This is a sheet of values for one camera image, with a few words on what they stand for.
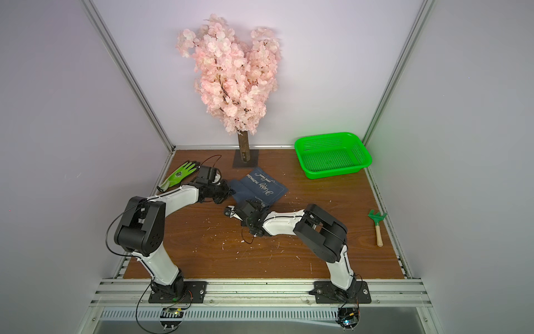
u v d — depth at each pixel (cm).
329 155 117
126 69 87
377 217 92
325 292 72
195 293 73
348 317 70
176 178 106
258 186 103
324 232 47
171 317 72
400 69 85
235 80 67
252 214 70
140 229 48
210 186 83
